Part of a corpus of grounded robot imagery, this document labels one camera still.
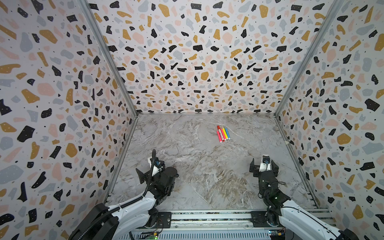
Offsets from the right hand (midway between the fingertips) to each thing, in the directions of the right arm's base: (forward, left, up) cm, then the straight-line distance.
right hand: (261, 158), depth 83 cm
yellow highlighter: (+26, +16, -12) cm, 33 cm away
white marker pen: (+30, +21, -12) cm, 38 cm away
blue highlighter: (+26, +15, -13) cm, 33 cm away
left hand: (-5, +63, +2) cm, 63 cm away
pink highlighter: (+22, +21, -12) cm, 33 cm away
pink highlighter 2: (+26, +18, -13) cm, 34 cm away
